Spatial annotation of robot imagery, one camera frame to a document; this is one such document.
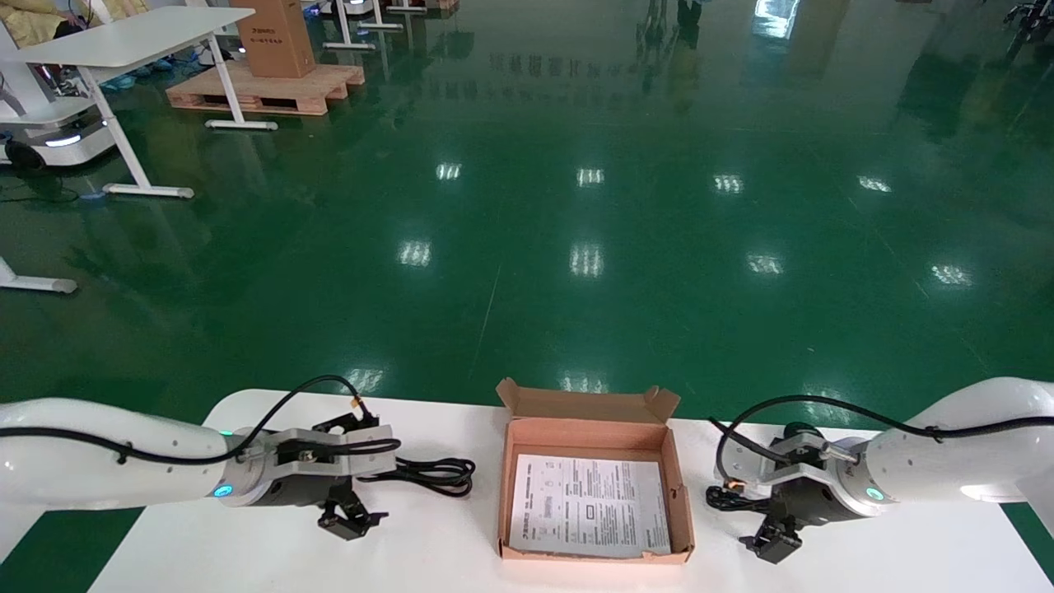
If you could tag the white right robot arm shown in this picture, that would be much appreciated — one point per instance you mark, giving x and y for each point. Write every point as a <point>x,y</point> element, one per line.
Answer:
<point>963,445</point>

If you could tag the black equipment with wheels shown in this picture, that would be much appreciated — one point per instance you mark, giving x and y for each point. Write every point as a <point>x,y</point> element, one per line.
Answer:
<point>1029,16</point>

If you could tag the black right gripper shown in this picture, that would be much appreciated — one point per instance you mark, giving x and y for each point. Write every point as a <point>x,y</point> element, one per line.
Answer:
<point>815,502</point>

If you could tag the open brown cardboard box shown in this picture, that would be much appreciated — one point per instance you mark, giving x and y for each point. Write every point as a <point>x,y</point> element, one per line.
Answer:
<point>593,436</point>

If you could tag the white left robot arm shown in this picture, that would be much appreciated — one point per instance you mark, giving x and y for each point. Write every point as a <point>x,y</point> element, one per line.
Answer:
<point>90,453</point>

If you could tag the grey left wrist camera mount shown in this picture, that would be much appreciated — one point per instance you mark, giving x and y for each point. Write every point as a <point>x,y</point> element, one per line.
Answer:
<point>362,457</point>

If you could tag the white printed instruction sheet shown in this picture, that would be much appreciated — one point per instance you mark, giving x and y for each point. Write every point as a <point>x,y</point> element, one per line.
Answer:
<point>589,506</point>

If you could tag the white table foot bar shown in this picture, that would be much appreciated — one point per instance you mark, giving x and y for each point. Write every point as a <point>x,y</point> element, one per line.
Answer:
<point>37,282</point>

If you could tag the black computer mouse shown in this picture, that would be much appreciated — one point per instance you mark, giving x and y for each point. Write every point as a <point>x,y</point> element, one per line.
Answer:
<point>800,430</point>

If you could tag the tall brown cardboard carton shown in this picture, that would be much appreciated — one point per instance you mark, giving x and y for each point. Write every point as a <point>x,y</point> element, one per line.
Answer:
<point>276,37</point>

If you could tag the white table leg frame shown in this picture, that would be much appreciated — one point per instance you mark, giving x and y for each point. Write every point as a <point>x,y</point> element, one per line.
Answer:
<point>350,33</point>

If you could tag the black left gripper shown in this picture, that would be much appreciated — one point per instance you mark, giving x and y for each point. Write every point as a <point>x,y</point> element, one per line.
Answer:
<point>296,492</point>

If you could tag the person in yellow clothes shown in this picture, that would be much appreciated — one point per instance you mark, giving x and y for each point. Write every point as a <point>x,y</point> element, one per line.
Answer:
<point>29,21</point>

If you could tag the wooden pallet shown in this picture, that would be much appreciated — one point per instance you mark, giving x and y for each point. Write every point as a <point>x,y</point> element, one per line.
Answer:
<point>272,86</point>

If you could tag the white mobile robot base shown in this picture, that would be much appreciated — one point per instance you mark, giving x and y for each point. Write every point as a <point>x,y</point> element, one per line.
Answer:
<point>49,123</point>

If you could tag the white desk with legs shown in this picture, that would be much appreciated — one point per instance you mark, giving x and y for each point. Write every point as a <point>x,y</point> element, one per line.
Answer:
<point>140,37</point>

